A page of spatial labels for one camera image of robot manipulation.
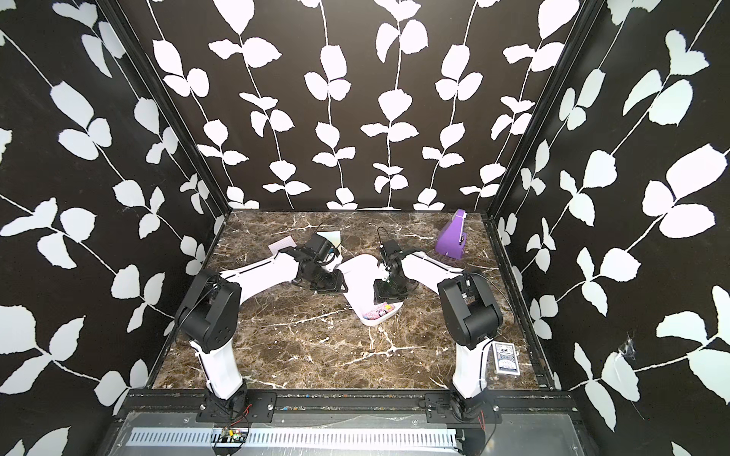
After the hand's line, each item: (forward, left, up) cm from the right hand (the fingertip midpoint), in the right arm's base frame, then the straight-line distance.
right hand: (379, 296), depth 92 cm
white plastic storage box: (+2, +6, +10) cm, 12 cm away
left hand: (+2, +11, +3) cm, 12 cm away
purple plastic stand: (+22, -27, +3) cm, 35 cm away
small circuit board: (-38, +37, -3) cm, 53 cm away
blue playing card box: (-19, -37, -3) cm, 42 cm away
